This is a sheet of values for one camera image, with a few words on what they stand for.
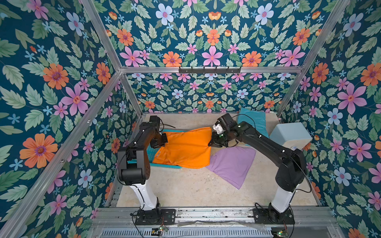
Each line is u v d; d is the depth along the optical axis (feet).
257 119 3.79
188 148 2.83
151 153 2.81
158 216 2.21
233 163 2.98
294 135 2.87
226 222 2.38
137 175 1.62
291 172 1.50
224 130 2.41
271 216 2.12
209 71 3.05
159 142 2.65
